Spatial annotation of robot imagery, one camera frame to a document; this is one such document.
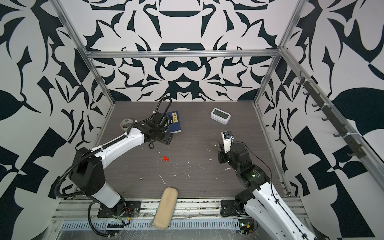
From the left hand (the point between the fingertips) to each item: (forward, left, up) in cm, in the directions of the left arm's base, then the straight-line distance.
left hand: (167, 132), depth 87 cm
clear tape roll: (+18, +30, -10) cm, 36 cm away
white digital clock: (+20, -35, -10) cm, 41 cm away
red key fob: (-10, +2, -14) cm, 17 cm away
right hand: (-12, -28, +6) cm, 31 cm away
